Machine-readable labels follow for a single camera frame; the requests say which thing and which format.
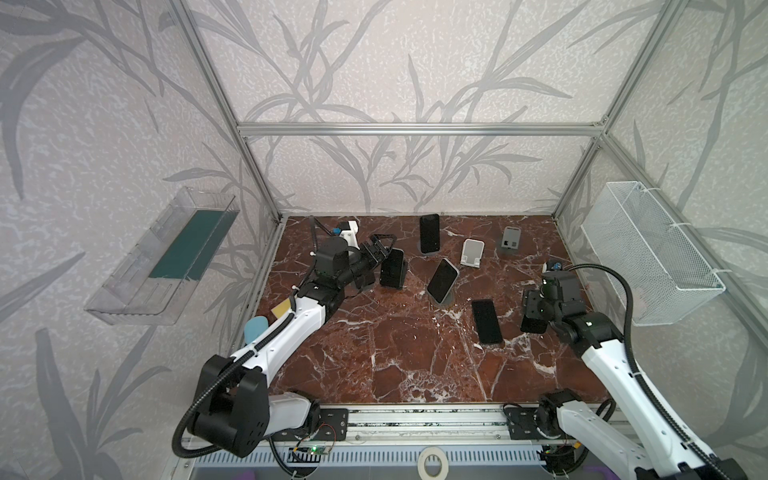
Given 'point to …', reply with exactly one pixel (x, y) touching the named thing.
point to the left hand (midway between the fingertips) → (397, 236)
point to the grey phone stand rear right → (511, 237)
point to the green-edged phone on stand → (394, 269)
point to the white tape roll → (433, 450)
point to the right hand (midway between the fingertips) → (538, 287)
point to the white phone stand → (472, 252)
